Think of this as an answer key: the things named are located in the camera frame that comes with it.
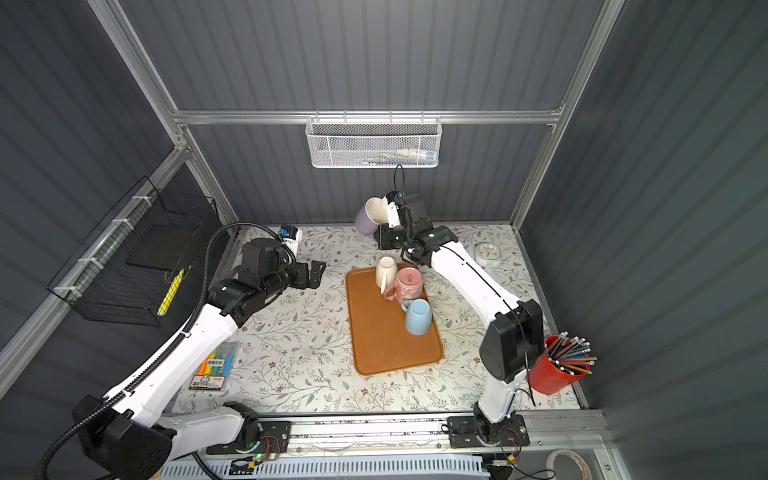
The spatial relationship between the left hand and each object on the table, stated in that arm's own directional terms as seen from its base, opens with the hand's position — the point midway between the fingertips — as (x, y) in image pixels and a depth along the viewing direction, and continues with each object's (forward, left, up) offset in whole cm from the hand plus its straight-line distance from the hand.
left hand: (309, 261), depth 77 cm
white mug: (+8, -20, -17) cm, 28 cm away
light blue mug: (-9, -29, -17) cm, 34 cm away
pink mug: (+1, -27, -14) cm, 30 cm away
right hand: (+8, -18, +1) cm, 20 cm away
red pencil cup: (-25, -64, -14) cm, 70 cm away
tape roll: (-44, -57, -24) cm, 76 cm away
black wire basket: (0, +43, +2) cm, 43 cm away
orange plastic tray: (-11, -18, -27) cm, 34 cm away
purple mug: (+9, -17, +7) cm, 20 cm away
